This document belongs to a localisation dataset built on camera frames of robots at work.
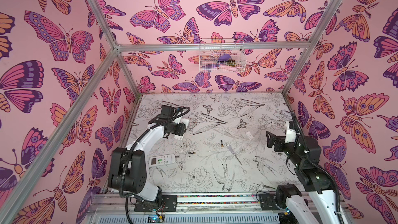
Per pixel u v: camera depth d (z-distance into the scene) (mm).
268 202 731
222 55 970
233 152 898
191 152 900
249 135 973
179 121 803
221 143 943
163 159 873
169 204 741
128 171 440
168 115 706
